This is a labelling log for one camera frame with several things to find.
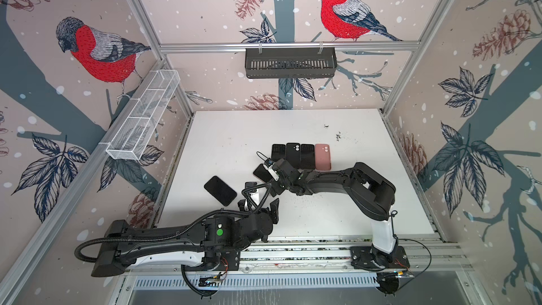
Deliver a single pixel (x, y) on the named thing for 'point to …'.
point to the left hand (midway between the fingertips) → (270, 204)
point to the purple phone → (278, 152)
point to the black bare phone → (308, 159)
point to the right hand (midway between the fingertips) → (272, 182)
